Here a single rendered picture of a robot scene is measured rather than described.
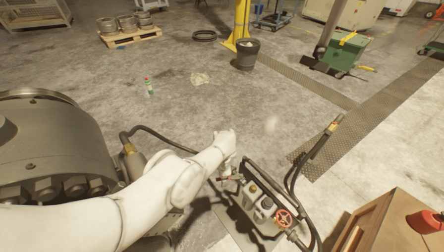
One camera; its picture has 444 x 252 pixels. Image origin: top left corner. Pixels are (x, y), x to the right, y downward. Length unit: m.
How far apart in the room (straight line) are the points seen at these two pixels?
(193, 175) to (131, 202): 0.10
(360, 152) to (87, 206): 2.07
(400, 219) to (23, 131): 1.66
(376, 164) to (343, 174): 0.37
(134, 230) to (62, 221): 0.09
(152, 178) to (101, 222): 0.10
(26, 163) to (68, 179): 0.13
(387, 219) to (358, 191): 0.65
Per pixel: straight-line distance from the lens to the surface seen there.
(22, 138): 0.94
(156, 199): 0.31
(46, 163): 0.83
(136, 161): 0.70
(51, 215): 0.24
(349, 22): 5.73
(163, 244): 0.72
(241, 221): 1.38
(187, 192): 0.33
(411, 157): 2.42
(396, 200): 1.29
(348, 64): 3.09
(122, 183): 0.54
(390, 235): 1.16
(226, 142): 0.53
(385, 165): 2.16
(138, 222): 0.30
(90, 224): 0.25
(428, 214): 1.20
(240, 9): 3.53
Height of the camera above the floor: 1.34
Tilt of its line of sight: 43 degrees down
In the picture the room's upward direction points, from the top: 1 degrees clockwise
